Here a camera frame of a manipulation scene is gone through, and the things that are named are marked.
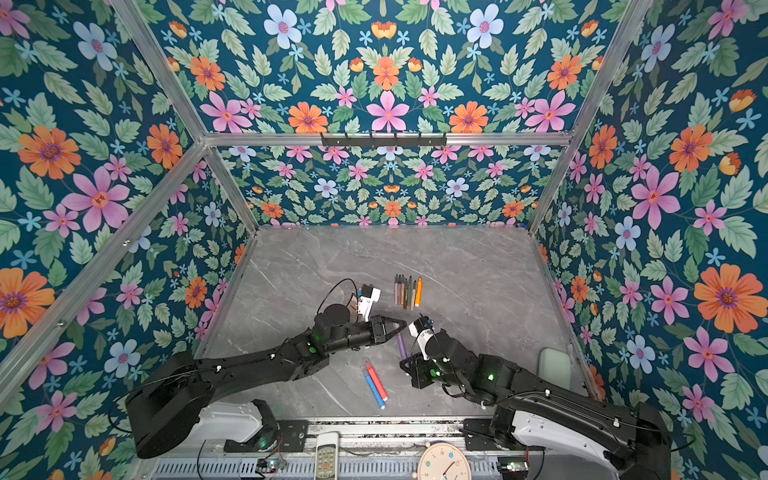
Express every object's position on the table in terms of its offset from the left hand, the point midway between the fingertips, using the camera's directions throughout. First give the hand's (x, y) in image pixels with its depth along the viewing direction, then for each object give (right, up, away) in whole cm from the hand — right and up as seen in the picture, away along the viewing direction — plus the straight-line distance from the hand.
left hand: (409, 323), depth 70 cm
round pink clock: (+8, -31, -2) cm, 32 cm away
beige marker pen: (+2, +3, +29) cm, 29 cm away
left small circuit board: (-33, -34, 0) cm, 48 cm away
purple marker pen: (-2, -6, +2) cm, 7 cm away
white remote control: (-20, -32, 0) cm, 37 cm away
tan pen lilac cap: (-2, +5, +31) cm, 32 cm away
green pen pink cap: (+1, +4, +30) cm, 31 cm away
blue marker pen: (-9, -21, +10) cm, 25 cm away
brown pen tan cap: (-1, +3, +30) cm, 30 cm away
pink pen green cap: (-4, +4, +31) cm, 31 cm away
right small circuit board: (+25, -34, 0) cm, 42 cm away
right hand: (-2, -11, +1) cm, 11 cm away
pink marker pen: (-9, -19, +12) cm, 24 cm away
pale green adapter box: (+40, -14, +11) cm, 44 cm away
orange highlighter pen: (+3, +3, +29) cm, 29 cm away
